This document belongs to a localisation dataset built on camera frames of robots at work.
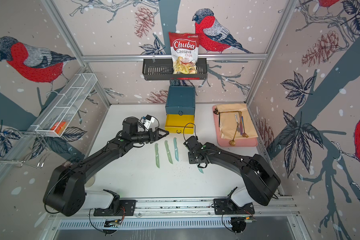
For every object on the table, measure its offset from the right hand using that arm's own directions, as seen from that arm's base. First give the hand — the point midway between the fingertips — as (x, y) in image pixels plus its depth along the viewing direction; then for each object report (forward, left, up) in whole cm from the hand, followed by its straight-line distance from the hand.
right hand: (193, 157), depth 88 cm
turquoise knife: (-6, -4, -3) cm, 8 cm away
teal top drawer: (+24, +9, +15) cm, 30 cm away
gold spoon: (+12, -26, -2) cm, 28 cm away
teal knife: (+7, +11, -3) cm, 14 cm away
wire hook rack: (-15, +66, +24) cm, 71 cm away
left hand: (+5, +15, +18) cm, 24 cm away
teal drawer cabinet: (+30, +9, +19) cm, 36 cm away
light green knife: (0, +23, -4) cm, 23 cm away
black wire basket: (+46, +22, +31) cm, 60 cm away
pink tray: (+13, -21, -4) cm, 25 cm away
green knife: (+4, +16, -3) cm, 17 cm away
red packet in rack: (-2, +62, +30) cm, 69 cm away
